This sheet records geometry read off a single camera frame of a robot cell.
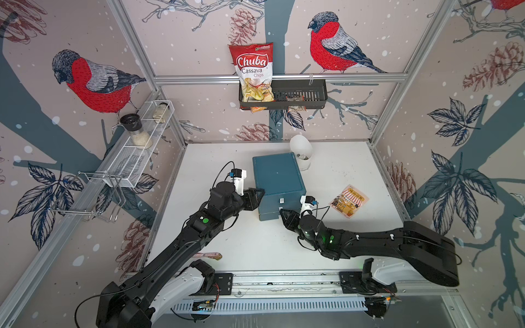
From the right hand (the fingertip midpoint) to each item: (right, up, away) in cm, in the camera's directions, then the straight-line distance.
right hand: (279, 212), depth 80 cm
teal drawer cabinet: (0, +14, -1) cm, 14 cm away
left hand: (-6, +10, -6) cm, 13 cm away
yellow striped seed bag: (+34, +1, +15) cm, 37 cm away
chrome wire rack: (-56, +11, -21) cm, 61 cm away
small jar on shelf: (-51, +41, +5) cm, 66 cm away
